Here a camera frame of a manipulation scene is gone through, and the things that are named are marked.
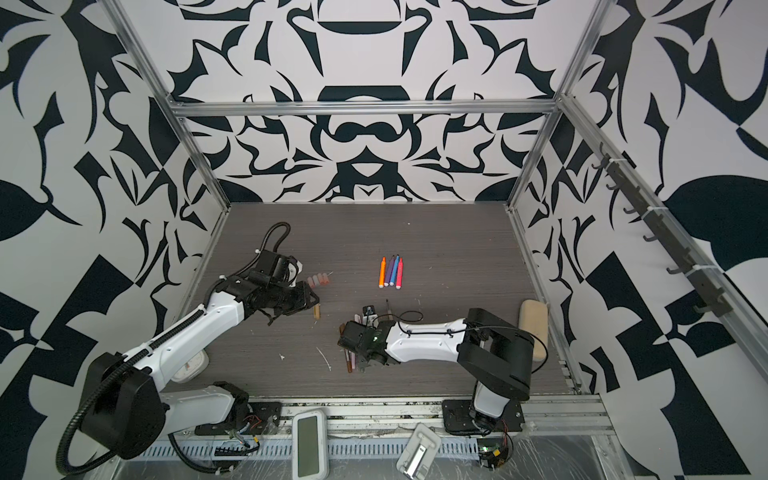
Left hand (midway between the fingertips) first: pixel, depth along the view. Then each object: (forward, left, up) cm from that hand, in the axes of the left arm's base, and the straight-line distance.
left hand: (317, 295), depth 82 cm
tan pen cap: (0, +2, -11) cm, 11 cm away
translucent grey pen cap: (+12, +4, -12) cm, 17 cm away
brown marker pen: (-14, -8, -12) cm, 20 cm away
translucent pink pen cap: (+11, +2, -12) cm, 16 cm away
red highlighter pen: (+13, -24, -11) cm, 29 cm away
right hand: (-12, -13, -12) cm, 22 cm away
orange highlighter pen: (+13, -18, -11) cm, 25 cm away
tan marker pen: (-1, -20, -12) cm, 23 cm away
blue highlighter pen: (+11, -21, -11) cm, 27 cm away
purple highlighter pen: (+14, -20, -11) cm, 27 cm away
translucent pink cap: (+12, +1, -11) cm, 16 cm away
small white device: (-35, -25, -10) cm, 44 cm away
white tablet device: (-33, -1, -7) cm, 34 cm away
